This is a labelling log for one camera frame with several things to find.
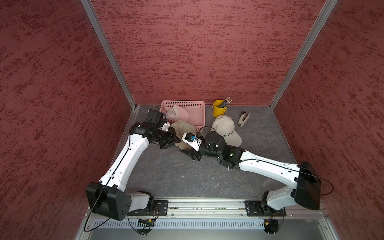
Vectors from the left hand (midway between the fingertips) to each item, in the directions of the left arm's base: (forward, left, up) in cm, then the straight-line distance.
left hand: (180, 143), depth 74 cm
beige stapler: (+33, -44, -20) cm, 59 cm away
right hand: (-2, -2, +1) cm, 3 cm away
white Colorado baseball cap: (+22, -27, -13) cm, 37 cm away
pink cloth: (+38, +7, -19) cm, 43 cm away
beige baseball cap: (+14, +2, -6) cm, 16 cm away
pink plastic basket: (+43, -8, -21) cm, 48 cm away
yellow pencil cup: (+37, -25, -16) cm, 48 cm away
